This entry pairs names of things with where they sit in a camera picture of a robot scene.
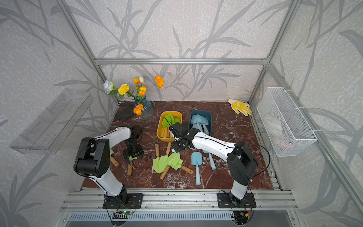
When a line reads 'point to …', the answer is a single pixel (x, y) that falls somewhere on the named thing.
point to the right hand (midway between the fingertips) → (176, 144)
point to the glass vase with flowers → (143, 108)
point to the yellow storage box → (159, 133)
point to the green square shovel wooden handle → (179, 166)
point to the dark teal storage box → (206, 113)
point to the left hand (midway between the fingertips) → (139, 159)
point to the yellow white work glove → (240, 107)
